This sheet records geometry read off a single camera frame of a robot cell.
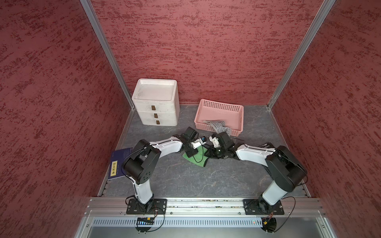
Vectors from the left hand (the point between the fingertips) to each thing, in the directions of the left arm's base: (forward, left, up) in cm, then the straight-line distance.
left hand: (192, 151), depth 94 cm
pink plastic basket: (+34, -32, -2) cm, 46 cm away
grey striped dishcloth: (+13, -18, +9) cm, 24 cm away
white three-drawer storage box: (+22, +22, +23) cm, 39 cm away
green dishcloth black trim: (-7, -5, +4) cm, 9 cm away
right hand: (-5, -9, +2) cm, 10 cm away
